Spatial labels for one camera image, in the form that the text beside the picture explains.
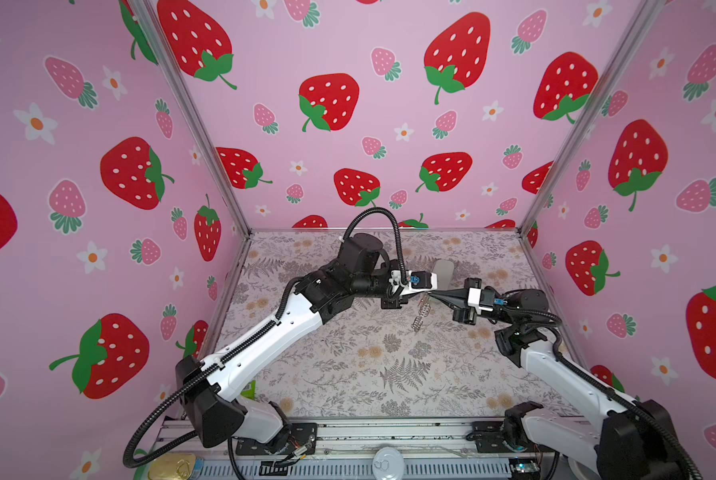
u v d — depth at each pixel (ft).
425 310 2.19
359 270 1.69
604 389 1.48
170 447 1.40
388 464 2.17
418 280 1.68
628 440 1.32
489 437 2.40
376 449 2.39
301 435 2.45
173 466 2.21
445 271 3.49
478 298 1.76
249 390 2.68
